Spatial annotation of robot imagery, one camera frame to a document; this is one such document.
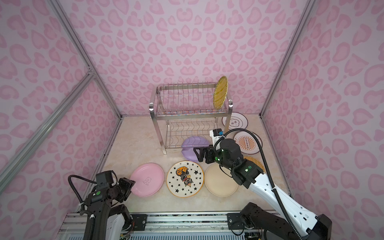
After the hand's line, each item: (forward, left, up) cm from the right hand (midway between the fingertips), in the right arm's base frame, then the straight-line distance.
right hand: (201, 147), depth 69 cm
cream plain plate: (-7, -10, -26) cm, 29 cm away
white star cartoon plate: (-5, +9, -26) cm, 28 cm away
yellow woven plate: (+29, -10, +9) cm, 32 cm away
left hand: (-9, +37, -22) cm, 44 cm away
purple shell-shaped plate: (+20, +7, -26) cm, 33 cm away
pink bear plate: (-5, +31, -27) cm, 41 cm away
